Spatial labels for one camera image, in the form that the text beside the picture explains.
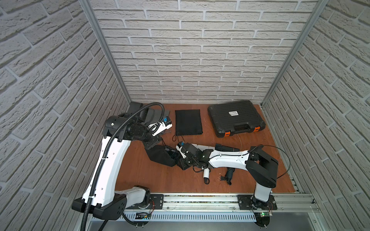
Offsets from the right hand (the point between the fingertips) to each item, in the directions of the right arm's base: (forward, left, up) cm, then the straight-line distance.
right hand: (179, 162), depth 84 cm
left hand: (+3, +7, +27) cm, 28 cm away
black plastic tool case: (+31, -41, +2) cm, 51 cm away
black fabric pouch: (+32, -7, -3) cm, 33 cm away
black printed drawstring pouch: (0, +7, +13) cm, 15 cm away
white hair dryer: (-8, -15, -2) cm, 17 cm away
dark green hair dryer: (-6, -29, -1) cm, 30 cm away
